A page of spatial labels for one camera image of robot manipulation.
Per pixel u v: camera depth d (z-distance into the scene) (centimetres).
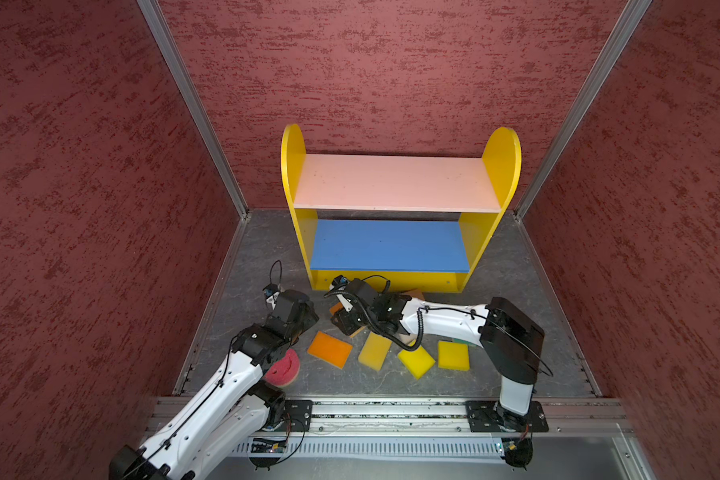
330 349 84
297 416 74
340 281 75
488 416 74
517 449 71
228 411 48
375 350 83
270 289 69
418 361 81
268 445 72
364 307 64
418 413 76
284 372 78
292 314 59
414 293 95
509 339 45
